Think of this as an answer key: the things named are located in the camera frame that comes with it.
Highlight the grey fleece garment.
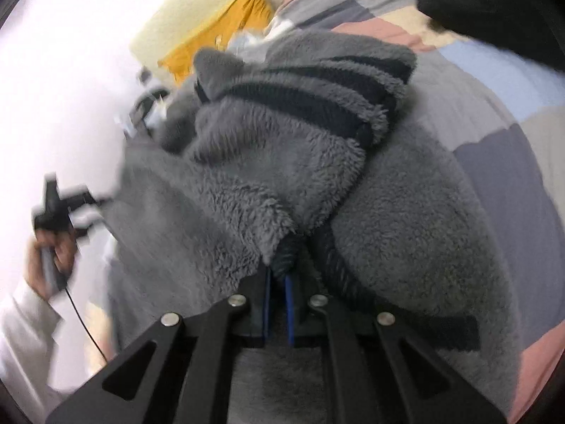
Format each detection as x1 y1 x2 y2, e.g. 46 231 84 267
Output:
103 31 520 413

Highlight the colourful patchwork bed quilt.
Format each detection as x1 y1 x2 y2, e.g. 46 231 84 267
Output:
264 0 565 422

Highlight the yellow crown pillow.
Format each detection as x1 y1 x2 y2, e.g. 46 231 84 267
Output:
157 0 275 84

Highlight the thin black cable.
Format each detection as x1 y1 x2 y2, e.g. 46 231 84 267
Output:
63 286 109 363

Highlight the black garment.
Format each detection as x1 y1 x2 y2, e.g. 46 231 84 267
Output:
417 0 564 72

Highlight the white sleeve forearm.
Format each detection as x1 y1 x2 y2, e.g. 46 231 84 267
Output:
0 288 67 412

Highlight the person's left hand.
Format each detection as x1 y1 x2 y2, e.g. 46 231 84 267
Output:
24 229 78 301

